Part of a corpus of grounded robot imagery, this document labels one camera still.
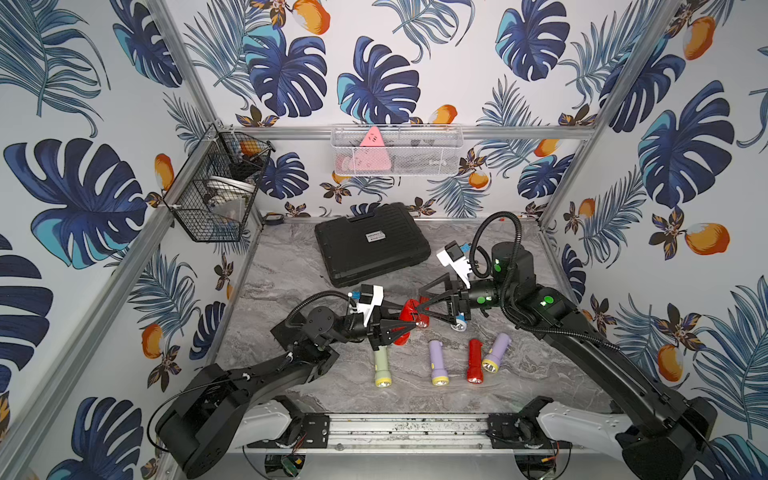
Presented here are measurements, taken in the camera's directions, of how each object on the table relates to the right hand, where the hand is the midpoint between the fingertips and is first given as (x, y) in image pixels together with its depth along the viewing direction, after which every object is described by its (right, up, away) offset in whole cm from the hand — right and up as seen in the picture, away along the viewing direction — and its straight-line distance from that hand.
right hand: (420, 297), depth 63 cm
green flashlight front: (-8, -24, +17) cm, 30 cm away
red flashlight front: (+17, -23, +19) cm, 34 cm away
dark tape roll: (-53, +24, +58) cm, 82 cm away
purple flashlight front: (+7, -23, +17) cm, 30 cm away
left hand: (-2, -4, +1) cm, 4 cm away
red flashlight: (-3, -3, -2) cm, 4 cm away
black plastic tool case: (-13, +13, +41) cm, 45 cm away
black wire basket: (-53, +27, +15) cm, 61 cm away
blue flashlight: (+15, -12, +27) cm, 33 cm away
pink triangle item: (-12, +39, +27) cm, 49 cm away
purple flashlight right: (+24, -19, +23) cm, 38 cm away
